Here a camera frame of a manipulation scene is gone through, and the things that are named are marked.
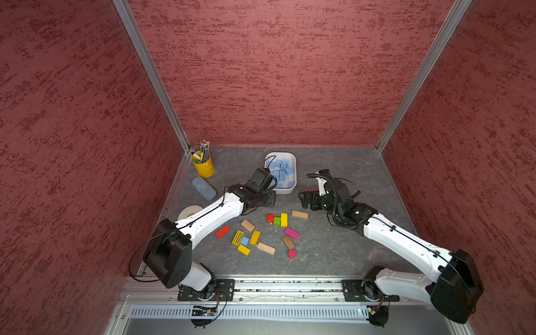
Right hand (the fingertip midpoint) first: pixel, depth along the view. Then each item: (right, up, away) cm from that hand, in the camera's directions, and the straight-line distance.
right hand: (308, 197), depth 81 cm
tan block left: (-25, -13, +8) cm, 29 cm away
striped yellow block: (-29, -18, +3) cm, 34 cm away
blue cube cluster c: (-6, +11, +26) cm, 29 cm away
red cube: (-15, -11, +9) cm, 21 cm away
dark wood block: (-8, -20, +4) cm, 21 cm away
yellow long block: (-22, -18, +4) cm, 29 cm away
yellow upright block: (-9, -12, +10) cm, 18 cm away
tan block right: (-1, -10, +12) cm, 16 cm away
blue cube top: (-12, +14, +28) cm, 33 cm away
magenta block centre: (-6, -17, +8) cm, 20 cm away
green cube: (-12, -12, +9) cm, 19 cm away
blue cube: (-7, +15, +31) cm, 35 cm away
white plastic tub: (-10, +1, +24) cm, 26 cm away
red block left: (-36, -16, +6) cm, 40 cm away
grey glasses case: (-48, +2, +19) cm, 52 cm away
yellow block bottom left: (-26, -22, +2) cm, 34 cm away
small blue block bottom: (-26, -19, +4) cm, 32 cm away
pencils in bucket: (-48, +20, +19) cm, 55 cm away
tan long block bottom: (-17, -22, +2) cm, 28 cm away
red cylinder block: (-6, -23, +1) cm, 24 cm away
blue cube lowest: (-5, +3, +21) cm, 22 cm away
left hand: (-16, -2, +3) cm, 16 cm away
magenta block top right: (-2, +4, -10) cm, 11 cm away
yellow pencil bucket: (-49, +14, +19) cm, 54 cm away
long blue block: (-9, +7, +25) cm, 28 cm away
